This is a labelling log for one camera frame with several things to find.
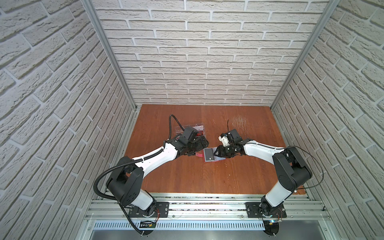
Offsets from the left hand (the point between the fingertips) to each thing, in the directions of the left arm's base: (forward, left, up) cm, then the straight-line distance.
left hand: (205, 143), depth 84 cm
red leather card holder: (-1, +1, -12) cm, 12 cm away
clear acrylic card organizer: (+15, +3, -5) cm, 16 cm away
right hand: (-2, -8, -9) cm, 12 cm away
